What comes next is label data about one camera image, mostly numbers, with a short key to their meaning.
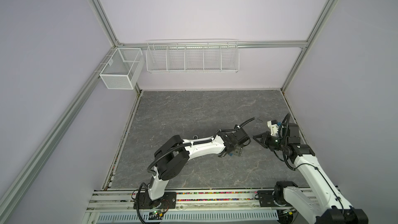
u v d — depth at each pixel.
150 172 0.45
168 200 0.74
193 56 0.99
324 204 0.42
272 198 0.74
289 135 0.62
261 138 0.72
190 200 0.75
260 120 1.04
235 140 0.66
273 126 0.75
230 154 0.88
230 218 0.64
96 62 0.82
